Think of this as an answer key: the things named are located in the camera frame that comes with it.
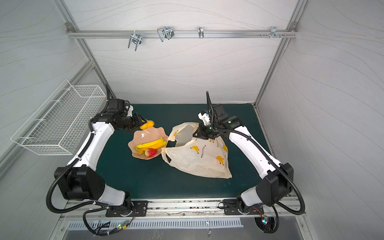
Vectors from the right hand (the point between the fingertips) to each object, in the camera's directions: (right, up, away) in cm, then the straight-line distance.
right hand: (193, 134), depth 75 cm
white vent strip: (-19, -42, -4) cm, 46 cm away
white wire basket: (-63, +6, -6) cm, 63 cm away
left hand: (-29, +6, +7) cm, 30 cm away
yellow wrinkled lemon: (-25, +5, +7) cm, 27 cm away
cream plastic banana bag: (+7, -12, 0) cm, 14 cm away
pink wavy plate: (-33, -4, +24) cm, 41 cm away
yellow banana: (-25, -9, +19) cm, 33 cm away
